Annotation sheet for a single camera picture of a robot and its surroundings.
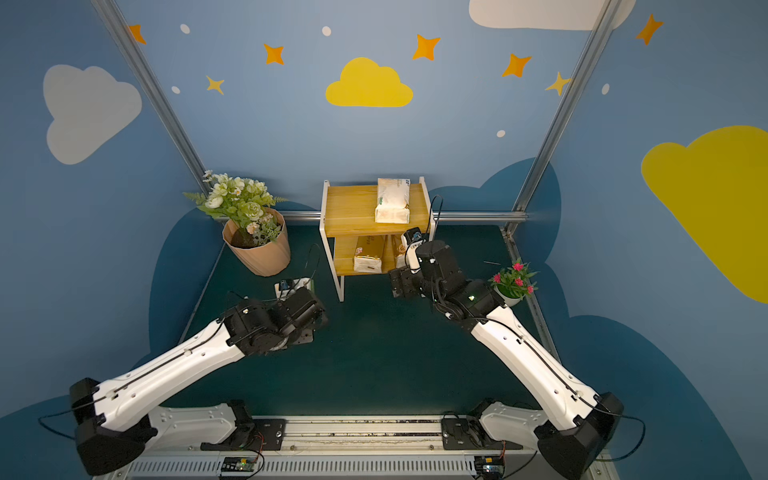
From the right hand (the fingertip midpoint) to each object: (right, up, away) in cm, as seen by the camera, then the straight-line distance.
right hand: (411, 263), depth 73 cm
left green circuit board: (-43, -49, -1) cm, 65 cm away
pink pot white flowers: (-49, +10, +22) cm, 55 cm away
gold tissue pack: (-11, +2, +10) cm, 15 cm away
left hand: (-26, -14, 0) cm, 30 cm away
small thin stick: (+33, -1, +35) cm, 48 cm away
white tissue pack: (-26, -4, -8) cm, 28 cm away
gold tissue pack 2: (-3, +3, +11) cm, 12 cm away
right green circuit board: (+19, -50, -1) cm, 54 cm away
